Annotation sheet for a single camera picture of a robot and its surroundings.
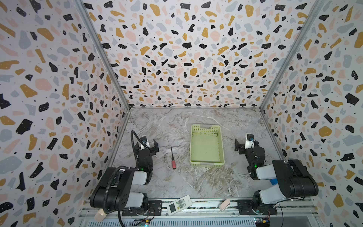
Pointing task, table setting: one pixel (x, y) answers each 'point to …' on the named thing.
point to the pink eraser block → (224, 205)
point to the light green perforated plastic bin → (206, 146)
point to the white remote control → (179, 205)
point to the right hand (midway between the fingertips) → (245, 138)
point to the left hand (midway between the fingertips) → (147, 141)
